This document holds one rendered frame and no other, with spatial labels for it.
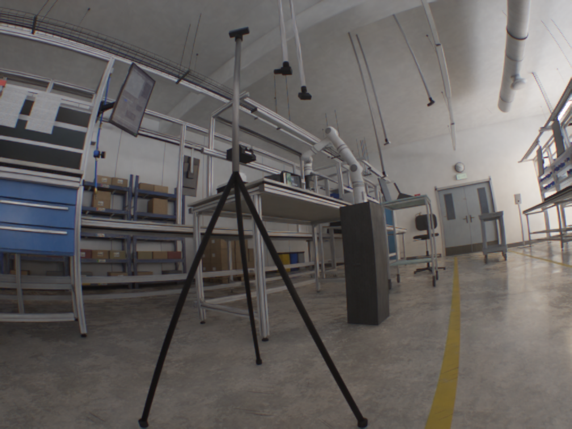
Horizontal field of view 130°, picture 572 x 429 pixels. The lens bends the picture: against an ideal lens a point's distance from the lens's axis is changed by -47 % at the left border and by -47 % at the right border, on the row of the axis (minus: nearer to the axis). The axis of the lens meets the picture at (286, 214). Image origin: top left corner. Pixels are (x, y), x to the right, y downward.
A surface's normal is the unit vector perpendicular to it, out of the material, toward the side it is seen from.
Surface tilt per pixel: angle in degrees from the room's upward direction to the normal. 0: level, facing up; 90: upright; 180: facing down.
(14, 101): 88
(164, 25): 180
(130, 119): 101
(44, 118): 90
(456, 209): 90
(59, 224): 90
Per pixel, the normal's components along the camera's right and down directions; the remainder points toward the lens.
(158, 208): 0.78, -0.15
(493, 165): -0.62, -0.08
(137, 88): 0.97, 0.09
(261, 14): 0.07, 0.98
